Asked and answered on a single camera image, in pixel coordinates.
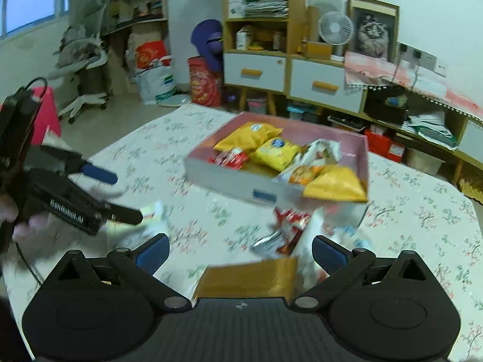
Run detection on silver foil snack packet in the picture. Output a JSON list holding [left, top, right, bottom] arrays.
[[250, 230, 288, 254]]

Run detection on window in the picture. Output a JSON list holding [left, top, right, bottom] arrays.
[[0, 0, 163, 40]]

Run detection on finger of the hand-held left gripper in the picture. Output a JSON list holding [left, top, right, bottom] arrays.
[[41, 144, 118, 185], [100, 202, 144, 225]]

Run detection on floral tablecloth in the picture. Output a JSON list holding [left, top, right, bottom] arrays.
[[0, 103, 483, 362]]

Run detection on white round fan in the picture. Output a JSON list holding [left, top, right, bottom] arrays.
[[305, 0, 344, 17]]

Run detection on small white carton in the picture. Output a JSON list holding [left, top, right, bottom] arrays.
[[236, 26, 254, 49]]

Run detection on red and white snack packet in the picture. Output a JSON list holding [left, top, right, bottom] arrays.
[[272, 207, 315, 254]]

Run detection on yellow triangular snack packet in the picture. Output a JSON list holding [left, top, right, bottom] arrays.
[[303, 166, 369, 203]]

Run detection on white desk fan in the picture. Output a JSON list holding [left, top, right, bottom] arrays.
[[318, 11, 355, 57]]

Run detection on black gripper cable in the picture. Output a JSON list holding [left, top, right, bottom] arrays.
[[17, 77, 50, 102]]

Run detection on large white nut snack packet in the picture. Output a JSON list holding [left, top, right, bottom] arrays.
[[292, 207, 334, 285]]

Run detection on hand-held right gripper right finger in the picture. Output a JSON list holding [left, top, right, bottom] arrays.
[[290, 235, 438, 313]]

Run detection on black box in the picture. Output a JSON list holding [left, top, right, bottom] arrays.
[[365, 88, 410, 126]]

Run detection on white drawer yellow handle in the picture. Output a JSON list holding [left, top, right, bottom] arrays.
[[290, 58, 367, 114], [462, 119, 483, 159], [224, 52, 289, 94]]

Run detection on white plastic storage bin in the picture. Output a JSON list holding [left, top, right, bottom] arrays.
[[405, 147, 446, 177]]

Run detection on red gift bag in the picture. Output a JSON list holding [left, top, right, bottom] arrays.
[[187, 56, 224, 108]]

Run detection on person's left hand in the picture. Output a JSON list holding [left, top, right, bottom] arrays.
[[12, 213, 48, 241]]

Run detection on black keyboard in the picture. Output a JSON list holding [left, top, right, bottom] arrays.
[[328, 115, 366, 132]]

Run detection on brown cardboard box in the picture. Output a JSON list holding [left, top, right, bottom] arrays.
[[304, 40, 334, 61]]

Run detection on white box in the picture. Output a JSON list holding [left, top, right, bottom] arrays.
[[227, 0, 246, 19]]

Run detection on yellow egg tray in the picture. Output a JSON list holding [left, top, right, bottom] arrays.
[[457, 177, 483, 200]]

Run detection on wooden bookshelf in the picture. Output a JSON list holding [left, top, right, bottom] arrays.
[[102, 0, 168, 95]]

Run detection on gold box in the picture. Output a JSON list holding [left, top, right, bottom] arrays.
[[193, 257, 299, 302]]

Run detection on grey office chair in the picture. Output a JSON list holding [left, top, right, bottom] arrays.
[[47, 4, 112, 123]]

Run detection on low wooden cabinet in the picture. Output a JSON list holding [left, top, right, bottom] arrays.
[[287, 55, 483, 197]]

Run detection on purple plush toy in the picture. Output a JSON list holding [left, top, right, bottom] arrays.
[[190, 19, 225, 72]]

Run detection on small red snack packet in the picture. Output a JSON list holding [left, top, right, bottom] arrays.
[[209, 147, 250, 169]]

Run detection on folded clothes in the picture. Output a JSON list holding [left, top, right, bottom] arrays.
[[401, 111, 460, 151]]

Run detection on pink stool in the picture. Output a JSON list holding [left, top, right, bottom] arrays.
[[32, 86, 62, 146]]

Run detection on red cardboard box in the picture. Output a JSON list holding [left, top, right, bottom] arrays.
[[364, 128, 407, 164]]

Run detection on tall wooden shelf cabinet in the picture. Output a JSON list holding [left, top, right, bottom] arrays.
[[222, 0, 308, 116]]

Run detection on red and orange sack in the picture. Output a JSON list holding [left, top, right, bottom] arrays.
[[126, 33, 172, 70]]

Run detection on pink and silver box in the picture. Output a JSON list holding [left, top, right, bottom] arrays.
[[184, 112, 370, 230]]

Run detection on clear storage box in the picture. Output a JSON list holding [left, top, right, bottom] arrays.
[[245, 97, 269, 114]]

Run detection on wall socket panel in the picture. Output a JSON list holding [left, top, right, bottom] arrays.
[[398, 43, 448, 78]]

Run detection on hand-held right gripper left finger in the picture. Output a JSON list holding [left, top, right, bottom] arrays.
[[44, 233, 192, 313]]

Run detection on pink table runner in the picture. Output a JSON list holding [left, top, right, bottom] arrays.
[[344, 51, 483, 121]]

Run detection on white plastic sack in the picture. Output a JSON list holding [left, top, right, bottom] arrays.
[[135, 64, 180, 105]]

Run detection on yellow blue-label snack packet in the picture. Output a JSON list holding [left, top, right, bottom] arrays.
[[251, 138, 301, 172]]

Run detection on orange snack packet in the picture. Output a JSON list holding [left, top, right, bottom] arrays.
[[277, 164, 330, 186]]

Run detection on framed cat picture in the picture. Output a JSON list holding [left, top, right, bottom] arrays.
[[346, 0, 401, 63]]

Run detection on stack of newspapers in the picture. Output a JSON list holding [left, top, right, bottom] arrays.
[[243, 0, 289, 19]]

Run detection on small white nut snack packet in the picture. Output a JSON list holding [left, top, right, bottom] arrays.
[[301, 138, 343, 167]]

